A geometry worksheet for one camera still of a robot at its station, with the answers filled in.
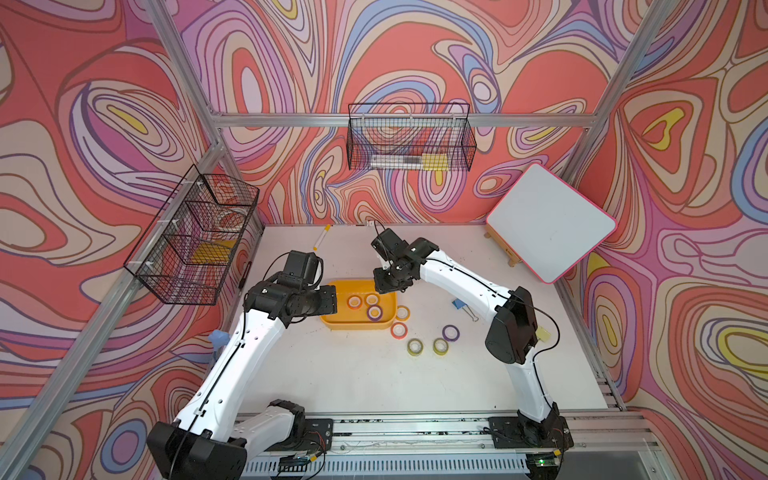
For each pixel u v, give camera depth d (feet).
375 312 3.08
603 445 2.38
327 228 3.90
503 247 3.54
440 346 2.90
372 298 3.23
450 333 3.00
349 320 3.06
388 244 2.24
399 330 2.98
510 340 1.67
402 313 3.15
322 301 2.19
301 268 1.83
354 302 3.16
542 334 2.97
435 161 2.84
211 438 1.22
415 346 2.90
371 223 3.92
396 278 2.37
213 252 2.36
